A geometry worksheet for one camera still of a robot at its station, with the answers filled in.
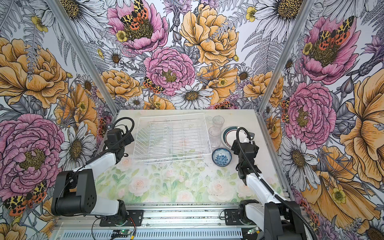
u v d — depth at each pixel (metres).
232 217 0.74
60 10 0.72
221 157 0.94
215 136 1.03
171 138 1.02
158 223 0.73
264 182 0.53
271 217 0.42
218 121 1.12
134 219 0.73
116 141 0.70
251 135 0.73
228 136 1.02
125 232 0.71
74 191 0.44
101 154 0.60
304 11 0.73
